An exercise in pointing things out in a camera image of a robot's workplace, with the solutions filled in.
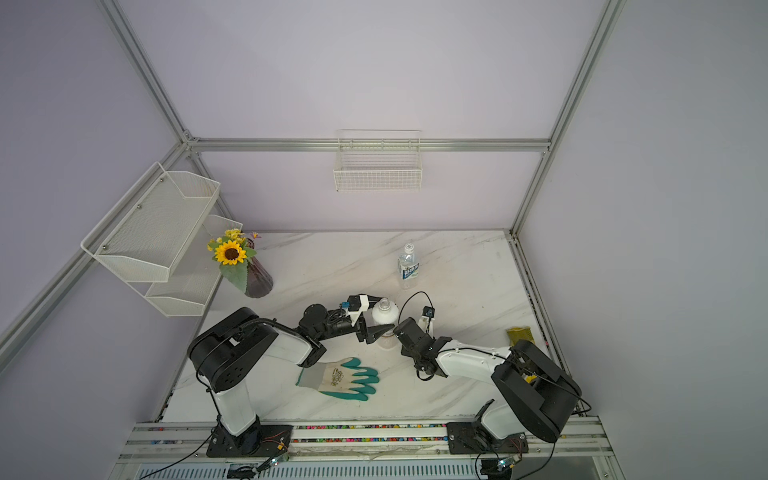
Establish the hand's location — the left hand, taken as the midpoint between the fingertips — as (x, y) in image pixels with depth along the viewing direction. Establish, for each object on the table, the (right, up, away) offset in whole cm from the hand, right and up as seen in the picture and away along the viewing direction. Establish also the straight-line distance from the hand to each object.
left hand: (389, 313), depth 81 cm
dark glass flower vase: (-43, +7, +15) cm, 46 cm away
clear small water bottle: (+6, +12, +12) cm, 18 cm away
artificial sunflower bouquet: (-43, +16, +1) cm, 46 cm away
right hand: (+8, -12, +11) cm, 18 cm away
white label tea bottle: (-1, 0, -4) cm, 5 cm away
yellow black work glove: (+41, -8, +10) cm, 43 cm away
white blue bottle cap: (+6, +18, +10) cm, 21 cm away
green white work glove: (-13, -19, +1) cm, 23 cm away
